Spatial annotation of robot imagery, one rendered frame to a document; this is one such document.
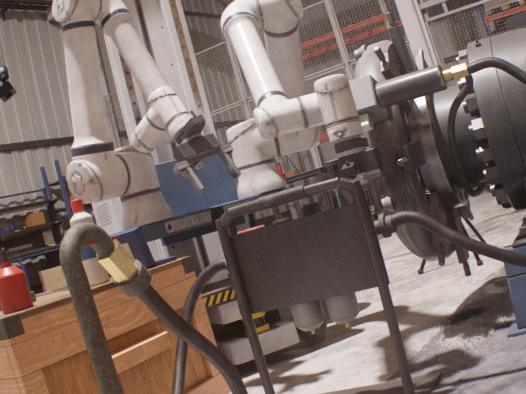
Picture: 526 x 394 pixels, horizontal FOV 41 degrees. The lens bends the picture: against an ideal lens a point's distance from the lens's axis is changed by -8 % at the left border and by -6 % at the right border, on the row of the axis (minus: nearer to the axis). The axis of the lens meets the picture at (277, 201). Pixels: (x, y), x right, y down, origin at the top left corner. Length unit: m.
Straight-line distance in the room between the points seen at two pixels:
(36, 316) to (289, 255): 0.62
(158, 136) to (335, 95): 0.67
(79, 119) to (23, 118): 9.92
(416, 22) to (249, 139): 7.51
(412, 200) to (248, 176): 0.79
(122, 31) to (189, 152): 0.62
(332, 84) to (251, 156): 0.99
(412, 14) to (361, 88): 8.06
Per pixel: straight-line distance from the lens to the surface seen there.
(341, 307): 1.78
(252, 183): 2.77
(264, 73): 2.07
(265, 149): 2.78
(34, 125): 12.52
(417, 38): 10.11
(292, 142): 2.79
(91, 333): 1.11
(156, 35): 3.01
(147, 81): 2.47
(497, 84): 2.21
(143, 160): 2.61
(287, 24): 2.43
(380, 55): 2.21
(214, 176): 2.85
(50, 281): 9.39
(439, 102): 2.39
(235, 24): 2.31
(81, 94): 2.50
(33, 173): 12.22
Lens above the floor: 0.54
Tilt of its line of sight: level
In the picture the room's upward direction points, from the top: 16 degrees counter-clockwise
